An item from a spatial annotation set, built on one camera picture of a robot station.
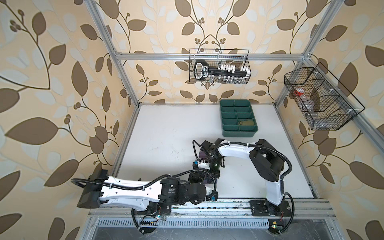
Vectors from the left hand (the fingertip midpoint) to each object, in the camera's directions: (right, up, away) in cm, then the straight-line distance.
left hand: (204, 174), depth 72 cm
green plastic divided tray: (+22, +33, +37) cm, 55 cm away
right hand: (+4, -7, +11) cm, 14 cm away
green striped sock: (+31, +24, +29) cm, 49 cm away
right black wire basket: (+60, +36, +1) cm, 70 cm away
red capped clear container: (+53, +42, +9) cm, 68 cm away
